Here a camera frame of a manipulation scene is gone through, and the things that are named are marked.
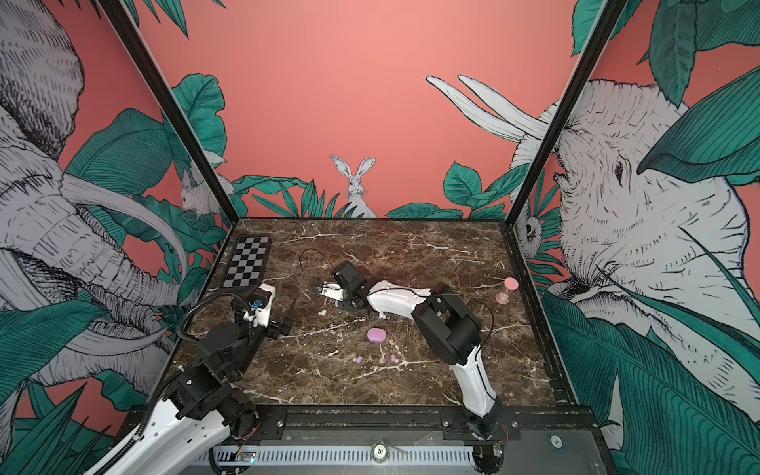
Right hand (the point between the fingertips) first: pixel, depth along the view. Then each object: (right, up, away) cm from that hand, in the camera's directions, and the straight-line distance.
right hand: (341, 286), depth 94 cm
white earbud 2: (+13, -9, -1) cm, 16 cm away
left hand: (-13, +2, -23) cm, 26 cm away
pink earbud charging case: (+12, -14, -6) cm, 19 cm away
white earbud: (-6, -8, -1) cm, 10 cm away
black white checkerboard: (-34, +6, +7) cm, 36 cm away
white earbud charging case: (-1, 0, -12) cm, 12 cm away
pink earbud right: (+17, -20, -10) cm, 28 cm away
